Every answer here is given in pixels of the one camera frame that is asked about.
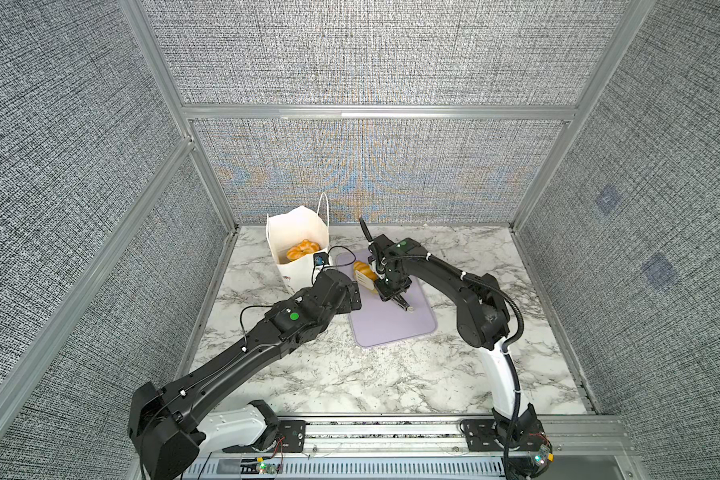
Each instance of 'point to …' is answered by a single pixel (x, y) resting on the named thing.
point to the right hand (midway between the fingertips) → (388, 292)
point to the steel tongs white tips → (398, 299)
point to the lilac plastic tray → (379, 321)
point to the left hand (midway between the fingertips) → (343, 289)
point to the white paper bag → (297, 234)
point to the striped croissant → (365, 275)
